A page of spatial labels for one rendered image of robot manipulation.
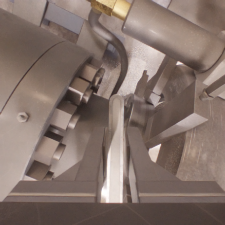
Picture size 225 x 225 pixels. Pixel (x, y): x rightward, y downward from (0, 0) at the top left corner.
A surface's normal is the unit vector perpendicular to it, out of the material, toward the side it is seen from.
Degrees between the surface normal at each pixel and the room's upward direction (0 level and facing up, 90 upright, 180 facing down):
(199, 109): 49
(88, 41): 0
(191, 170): 45
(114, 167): 4
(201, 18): 0
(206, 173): 35
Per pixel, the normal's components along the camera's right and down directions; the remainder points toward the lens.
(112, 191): -0.01, 0.25
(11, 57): 0.29, -0.41
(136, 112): 0.36, -0.61
